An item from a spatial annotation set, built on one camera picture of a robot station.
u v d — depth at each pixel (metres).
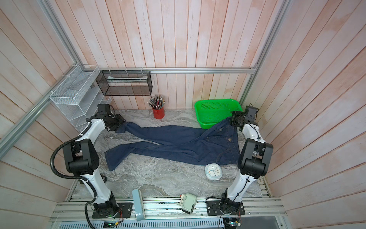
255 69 0.93
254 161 0.50
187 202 0.72
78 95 0.70
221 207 0.69
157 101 1.04
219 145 0.98
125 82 1.04
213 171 0.84
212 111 1.21
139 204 0.73
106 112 0.75
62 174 0.46
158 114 1.11
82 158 0.51
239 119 0.80
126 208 0.74
